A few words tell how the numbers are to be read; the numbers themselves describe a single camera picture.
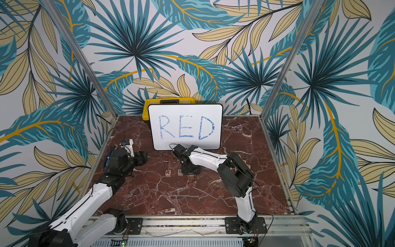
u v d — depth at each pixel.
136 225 0.73
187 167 0.78
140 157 0.73
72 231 0.42
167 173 0.88
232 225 0.73
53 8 0.68
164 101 1.06
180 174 0.89
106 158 0.95
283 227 0.75
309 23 0.73
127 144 0.71
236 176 0.50
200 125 0.88
